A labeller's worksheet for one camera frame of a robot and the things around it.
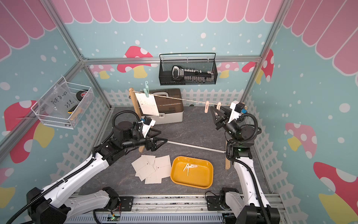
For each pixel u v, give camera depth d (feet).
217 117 2.01
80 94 2.64
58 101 2.21
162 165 2.95
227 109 2.01
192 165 2.80
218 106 1.98
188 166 2.84
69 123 2.15
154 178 2.73
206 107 2.04
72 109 2.17
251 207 1.30
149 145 2.01
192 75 2.91
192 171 2.77
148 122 2.00
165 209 2.41
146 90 2.08
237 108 1.74
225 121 1.88
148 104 2.30
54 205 1.32
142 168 2.86
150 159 2.98
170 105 3.02
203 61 2.95
